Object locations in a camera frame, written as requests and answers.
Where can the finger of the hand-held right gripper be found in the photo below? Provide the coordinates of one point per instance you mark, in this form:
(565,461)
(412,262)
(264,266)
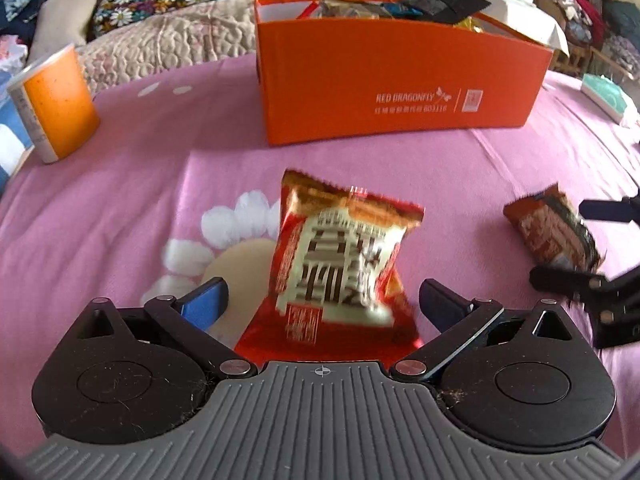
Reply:
(565,282)
(610,211)

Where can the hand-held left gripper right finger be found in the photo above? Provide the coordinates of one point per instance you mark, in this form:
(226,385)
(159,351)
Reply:
(440,305)

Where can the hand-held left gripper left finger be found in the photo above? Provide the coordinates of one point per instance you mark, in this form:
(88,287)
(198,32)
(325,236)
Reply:
(205,305)

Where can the brown red snack packet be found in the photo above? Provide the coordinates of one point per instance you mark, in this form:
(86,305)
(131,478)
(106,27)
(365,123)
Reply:
(545,230)

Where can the red foil snack packet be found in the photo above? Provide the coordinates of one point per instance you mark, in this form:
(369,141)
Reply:
(252,340)

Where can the red and cream snack packet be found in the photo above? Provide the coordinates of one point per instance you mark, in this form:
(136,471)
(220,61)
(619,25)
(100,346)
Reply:
(340,260)

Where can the yellow snack packet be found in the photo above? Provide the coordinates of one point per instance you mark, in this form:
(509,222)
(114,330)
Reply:
(470,25)

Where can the orange cardboard box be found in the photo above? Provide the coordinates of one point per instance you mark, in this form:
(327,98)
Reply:
(350,85)

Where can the silver and orange snack packet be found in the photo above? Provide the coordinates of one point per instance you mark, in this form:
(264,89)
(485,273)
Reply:
(350,5)

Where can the teal tissue pack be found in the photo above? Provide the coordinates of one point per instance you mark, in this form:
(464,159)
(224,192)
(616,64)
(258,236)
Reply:
(605,95)

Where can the pile of colourful clothes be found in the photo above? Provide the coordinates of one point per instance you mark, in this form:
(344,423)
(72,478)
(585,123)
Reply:
(600,5)

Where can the white cloth cover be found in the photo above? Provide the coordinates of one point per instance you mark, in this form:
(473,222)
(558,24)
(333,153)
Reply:
(525,15)

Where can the orange paper cup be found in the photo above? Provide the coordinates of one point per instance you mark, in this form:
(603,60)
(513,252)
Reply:
(60,105)

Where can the blue striped blanket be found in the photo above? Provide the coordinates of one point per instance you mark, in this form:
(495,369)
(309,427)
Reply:
(12,145)

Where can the floral crochet cushion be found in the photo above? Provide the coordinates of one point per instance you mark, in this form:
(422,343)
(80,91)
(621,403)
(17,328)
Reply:
(175,0)

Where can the beige pillow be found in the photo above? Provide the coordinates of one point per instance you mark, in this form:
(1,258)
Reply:
(70,15)

